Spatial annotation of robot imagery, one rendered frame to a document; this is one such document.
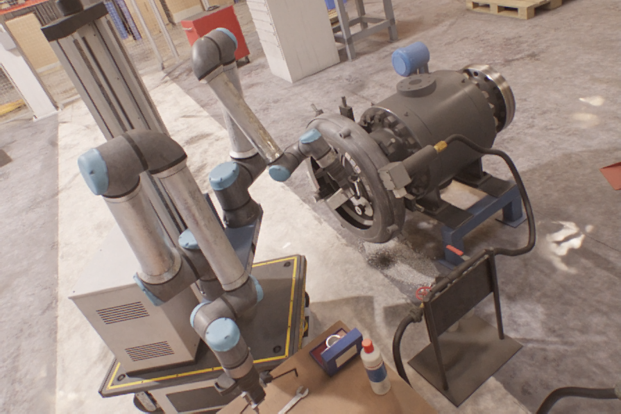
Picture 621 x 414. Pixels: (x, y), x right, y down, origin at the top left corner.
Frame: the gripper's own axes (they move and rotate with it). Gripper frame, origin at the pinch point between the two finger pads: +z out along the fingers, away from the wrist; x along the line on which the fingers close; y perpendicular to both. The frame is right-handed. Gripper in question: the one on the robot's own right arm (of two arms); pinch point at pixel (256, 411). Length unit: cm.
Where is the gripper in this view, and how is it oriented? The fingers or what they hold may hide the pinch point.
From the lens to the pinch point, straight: 172.7
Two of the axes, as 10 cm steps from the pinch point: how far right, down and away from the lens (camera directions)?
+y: 7.2, -5.2, 4.6
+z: 2.7, 8.2, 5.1
